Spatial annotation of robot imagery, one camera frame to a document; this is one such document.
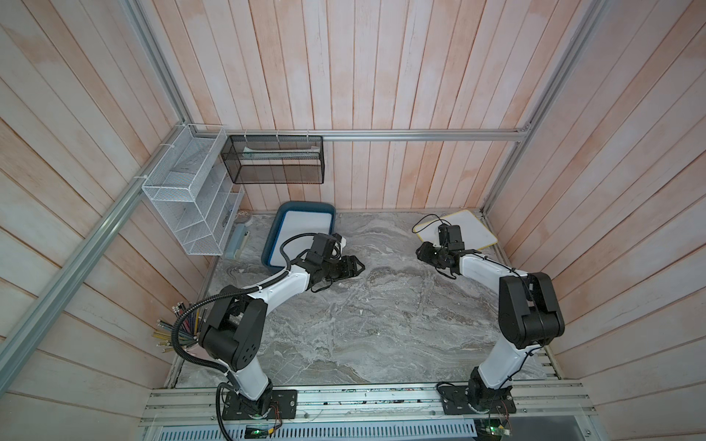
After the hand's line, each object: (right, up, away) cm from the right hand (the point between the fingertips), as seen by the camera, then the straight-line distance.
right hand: (420, 250), depth 99 cm
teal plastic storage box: (-49, +13, +16) cm, 53 cm away
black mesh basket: (-55, +35, +5) cm, 66 cm away
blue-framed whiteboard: (-44, +6, -15) cm, 47 cm away
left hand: (-24, -7, -11) cm, 27 cm away
